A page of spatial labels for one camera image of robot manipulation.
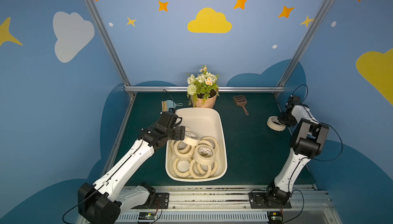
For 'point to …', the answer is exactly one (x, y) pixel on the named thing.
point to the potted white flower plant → (202, 89)
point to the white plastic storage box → (199, 122)
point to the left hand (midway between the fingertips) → (176, 127)
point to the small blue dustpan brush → (169, 104)
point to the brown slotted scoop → (241, 100)
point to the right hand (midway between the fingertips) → (287, 121)
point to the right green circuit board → (275, 217)
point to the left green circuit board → (147, 216)
